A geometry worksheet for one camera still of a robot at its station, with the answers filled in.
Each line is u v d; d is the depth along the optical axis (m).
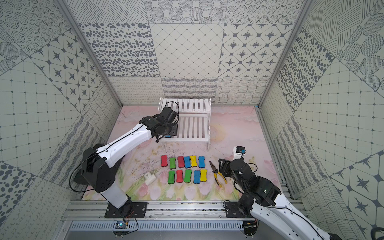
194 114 1.15
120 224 0.71
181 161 0.90
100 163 0.43
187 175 0.86
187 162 0.90
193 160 0.90
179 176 0.84
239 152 0.63
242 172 0.50
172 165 0.89
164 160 0.92
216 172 0.86
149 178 0.82
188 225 0.70
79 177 0.79
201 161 0.91
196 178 0.84
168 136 0.86
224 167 0.63
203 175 0.84
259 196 0.48
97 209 0.75
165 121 0.63
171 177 0.84
